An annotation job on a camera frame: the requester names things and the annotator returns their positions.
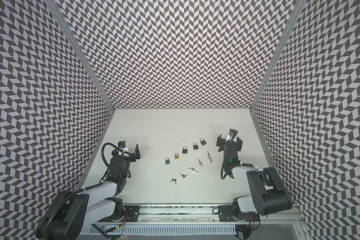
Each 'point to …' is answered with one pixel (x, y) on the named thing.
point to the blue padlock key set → (173, 179)
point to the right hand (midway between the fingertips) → (228, 139)
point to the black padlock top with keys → (203, 142)
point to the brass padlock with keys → (176, 156)
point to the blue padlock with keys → (167, 161)
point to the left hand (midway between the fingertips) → (129, 145)
